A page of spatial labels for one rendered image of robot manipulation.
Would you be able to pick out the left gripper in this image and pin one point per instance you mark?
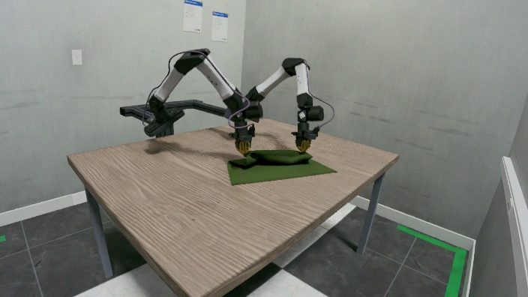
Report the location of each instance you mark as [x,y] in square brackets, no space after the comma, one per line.
[299,140]

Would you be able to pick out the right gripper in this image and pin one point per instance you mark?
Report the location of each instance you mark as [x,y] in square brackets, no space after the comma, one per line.
[240,147]

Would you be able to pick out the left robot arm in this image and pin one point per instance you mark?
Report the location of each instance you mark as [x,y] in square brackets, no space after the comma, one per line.
[304,99]

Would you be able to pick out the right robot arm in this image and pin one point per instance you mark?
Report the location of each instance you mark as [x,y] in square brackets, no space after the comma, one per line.
[232,101]

